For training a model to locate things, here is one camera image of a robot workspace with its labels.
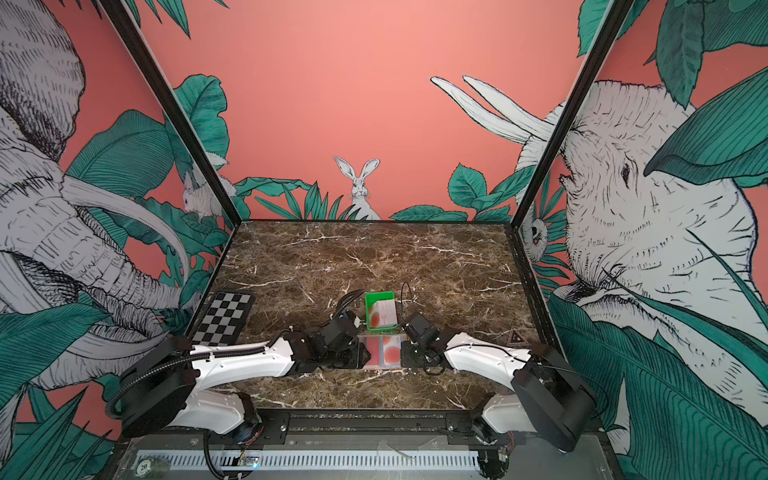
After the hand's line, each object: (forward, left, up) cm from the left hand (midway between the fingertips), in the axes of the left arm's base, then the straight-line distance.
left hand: (371, 354), depth 82 cm
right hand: (+1, -9, -4) cm, 10 cm away
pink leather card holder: (+5, -1, -6) cm, 7 cm away
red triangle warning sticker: (+5, -44, -5) cm, 45 cm away
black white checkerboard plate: (+13, +46, -2) cm, 48 cm away
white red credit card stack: (+12, -4, -1) cm, 13 cm away
